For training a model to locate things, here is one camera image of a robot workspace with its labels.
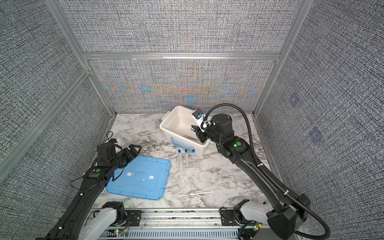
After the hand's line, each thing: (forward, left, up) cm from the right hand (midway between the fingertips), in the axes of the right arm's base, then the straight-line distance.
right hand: (196, 120), depth 71 cm
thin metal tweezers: (+14, +4, -33) cm, 36 cm away
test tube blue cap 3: (-6, +2, -18) cm, 19 cm away
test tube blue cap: (-5, +10, -29) cm, 31 cm away
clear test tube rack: (-5, +5, -30) cm, 31 cm away
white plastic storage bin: (+23, +14, -29) cm, 40 cm away
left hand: (-6, +32, -16) cm, 36 cm away
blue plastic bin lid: (-14, +31, -34) cm, 48 cm away
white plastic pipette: (-23, +1, -34) cm, 41 cm away
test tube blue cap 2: (-6, +6, -18) cm, 20 cm away
